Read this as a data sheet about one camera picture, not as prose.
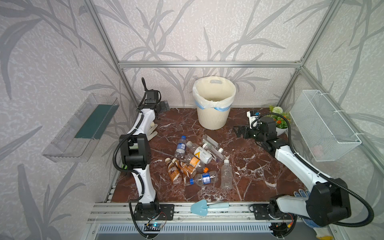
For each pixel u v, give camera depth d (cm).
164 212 73
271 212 67
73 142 64
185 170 83
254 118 73
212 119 96
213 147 93
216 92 110
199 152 89
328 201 40
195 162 86
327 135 62
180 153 91
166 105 91
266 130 63
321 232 68
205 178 80
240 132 74
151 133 105
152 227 71
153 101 75
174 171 83
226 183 84
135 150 54
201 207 74
